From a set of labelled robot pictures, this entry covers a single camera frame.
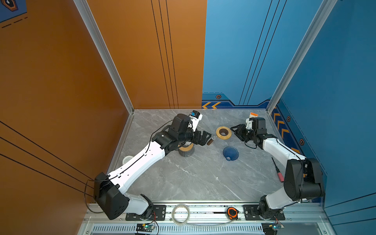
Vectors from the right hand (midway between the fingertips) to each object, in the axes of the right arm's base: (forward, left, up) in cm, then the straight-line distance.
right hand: (231, 130), depth 90 cm
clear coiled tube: (-40, +33, -13) cm, 54 cm away
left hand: (-11, +17, +13) cm, 24 cm away
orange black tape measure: (-43, +5, -12) cm, 45 cm away
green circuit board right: (-48, -14, -17) cm, 53 cm away
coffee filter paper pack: (+15, -19, -3) cm, 25 cm away
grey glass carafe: (-11, +28, -9) cm, 31 cm away
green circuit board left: (-48, +47, -15) cm, 69 cm away
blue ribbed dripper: (-8, -1, -15) cm, 17 cm away
